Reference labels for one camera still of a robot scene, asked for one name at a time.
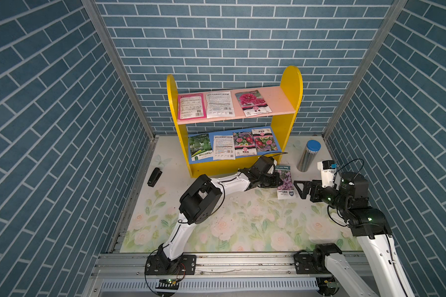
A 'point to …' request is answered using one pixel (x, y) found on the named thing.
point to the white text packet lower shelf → (223, 147)
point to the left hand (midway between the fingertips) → (288, 185)
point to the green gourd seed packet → (201, 147)
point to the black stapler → (155, 176)
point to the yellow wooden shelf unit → (223, 132)
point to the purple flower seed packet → (287, 190)
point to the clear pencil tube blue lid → (313, 147)
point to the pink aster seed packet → (244, 144)
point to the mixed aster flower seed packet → (264, 140)
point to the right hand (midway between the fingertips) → (306, 182)
